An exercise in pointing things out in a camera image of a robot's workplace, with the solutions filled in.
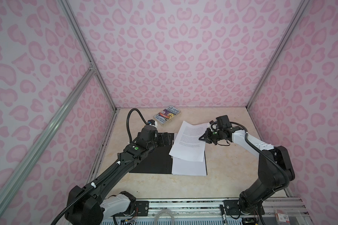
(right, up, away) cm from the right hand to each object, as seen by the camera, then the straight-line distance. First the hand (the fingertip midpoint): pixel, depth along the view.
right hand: (200, 136), depth 86 cm
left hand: (-21, +2, -7) cm, 22 cm away
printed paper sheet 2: (-11, -19, +3) cm, 22 cm away
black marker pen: (+9, -37, -15) cm, 41 cm away
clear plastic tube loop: (-21, -38, -11) cm, 45 cm away
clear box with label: (+37, -38, -17) cm, 55 cm away
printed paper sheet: (-7, -5, +3) cm, 10 cm away
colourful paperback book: (-22, +14, +28) cm, 38 cm away
